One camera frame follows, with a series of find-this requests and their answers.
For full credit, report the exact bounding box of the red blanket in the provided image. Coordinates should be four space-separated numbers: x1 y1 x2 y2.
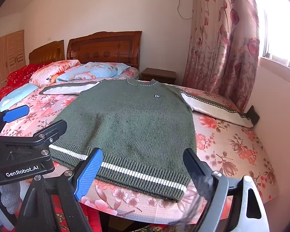
0 63 51 102

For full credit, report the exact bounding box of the pink floral curtain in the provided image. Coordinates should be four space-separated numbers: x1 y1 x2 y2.
183 0 260 113

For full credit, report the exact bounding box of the light blue cloth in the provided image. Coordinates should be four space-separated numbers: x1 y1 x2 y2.
0 83 38 112

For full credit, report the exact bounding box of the small wooden headboard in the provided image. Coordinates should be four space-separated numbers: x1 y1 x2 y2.
28 40 65 66

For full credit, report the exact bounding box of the red floral cloth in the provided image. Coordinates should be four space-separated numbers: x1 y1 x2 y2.
48 193 104 232

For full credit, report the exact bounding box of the light wooden wardrobe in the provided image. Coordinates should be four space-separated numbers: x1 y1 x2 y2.
0 30 26 95

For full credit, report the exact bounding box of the window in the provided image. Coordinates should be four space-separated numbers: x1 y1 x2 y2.
252 0 290 69

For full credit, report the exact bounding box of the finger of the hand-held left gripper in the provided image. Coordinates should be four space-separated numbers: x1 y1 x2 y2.
0 105 30 136
0 119 67 150

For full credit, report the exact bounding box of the small black object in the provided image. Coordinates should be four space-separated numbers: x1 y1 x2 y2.
246 106 260 125

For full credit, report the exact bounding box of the large wooden headboard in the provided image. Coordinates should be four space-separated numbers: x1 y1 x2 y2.
67 31 142 71

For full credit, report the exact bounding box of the green knit sweater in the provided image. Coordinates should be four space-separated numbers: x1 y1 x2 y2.
39 78 254 203

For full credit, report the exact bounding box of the thin wall cable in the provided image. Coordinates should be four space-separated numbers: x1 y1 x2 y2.
177 0 194 20

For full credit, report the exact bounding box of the pink floral pillow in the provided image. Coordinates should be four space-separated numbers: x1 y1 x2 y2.
29 60 82 87

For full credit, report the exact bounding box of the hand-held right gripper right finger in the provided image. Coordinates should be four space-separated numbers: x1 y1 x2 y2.
182 148 267 232

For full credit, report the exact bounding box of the light blue floral pillow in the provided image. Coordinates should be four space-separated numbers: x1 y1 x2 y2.
56 62 130 82

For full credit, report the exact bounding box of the floral bed sheet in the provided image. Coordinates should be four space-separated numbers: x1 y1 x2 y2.
0 77 279 223

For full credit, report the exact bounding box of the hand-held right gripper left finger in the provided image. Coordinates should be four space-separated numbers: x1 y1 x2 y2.
16 147 103 232

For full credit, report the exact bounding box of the dark wooden nightstand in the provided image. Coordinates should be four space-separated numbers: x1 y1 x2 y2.
141 68 177 84

